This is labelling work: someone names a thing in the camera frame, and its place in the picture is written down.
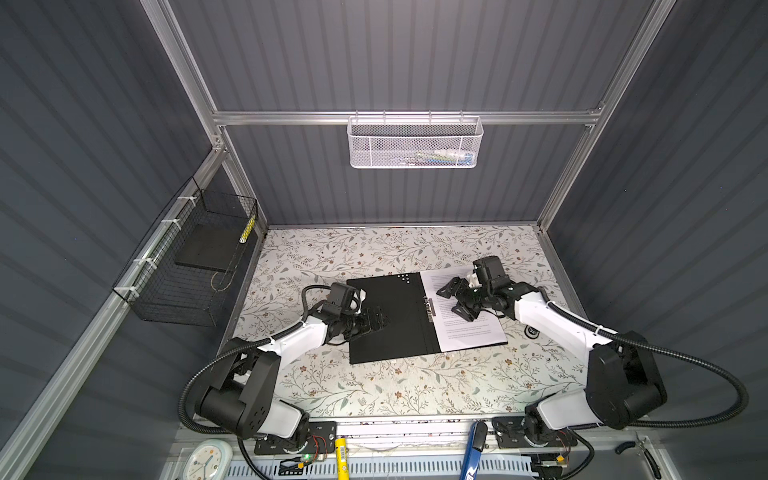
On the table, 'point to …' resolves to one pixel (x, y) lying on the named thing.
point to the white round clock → (209, 460)
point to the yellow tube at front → (342, 459)
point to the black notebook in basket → (212, 246)
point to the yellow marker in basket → (247, 229)
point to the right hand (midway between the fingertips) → (445, 299)
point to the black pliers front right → (648, 454)
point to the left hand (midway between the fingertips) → (380, 325)
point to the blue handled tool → (474, 451)
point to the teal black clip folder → (411, 332)
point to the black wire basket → (184, 272)
